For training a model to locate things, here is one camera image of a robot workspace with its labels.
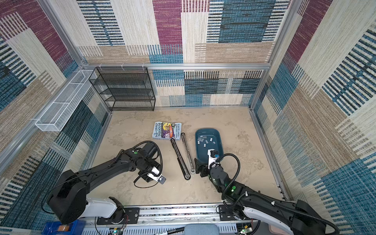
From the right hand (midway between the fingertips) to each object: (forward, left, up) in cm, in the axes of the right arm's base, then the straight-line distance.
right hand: (202, 160), depth 81 cm
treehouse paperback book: (+27, +22, -9) cm, 36 cm away
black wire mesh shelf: (+55, +53, +7) cm, 77 cm away
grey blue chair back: (-30, +2, -8) cm, 31 cm away
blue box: (-28, +66, -4) cm, 72 cm away
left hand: (-1, +26, -6) cm, 27 cm away
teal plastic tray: (+20, -6, -11) cm, 24 cm away
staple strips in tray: (+19, -2, -11) cm, 22 cm away
